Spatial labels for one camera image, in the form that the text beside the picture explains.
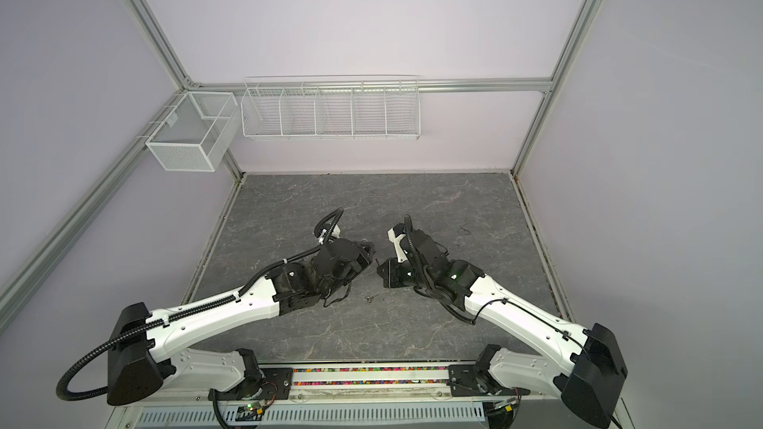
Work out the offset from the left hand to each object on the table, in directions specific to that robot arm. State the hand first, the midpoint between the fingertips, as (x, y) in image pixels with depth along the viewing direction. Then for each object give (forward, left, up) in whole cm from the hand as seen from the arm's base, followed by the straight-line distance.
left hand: (375, 252), depth 74 cm
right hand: (-4, 0, -3) cm, 5 cm away
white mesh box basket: (+48, +58, +3) cm, 76 cm away
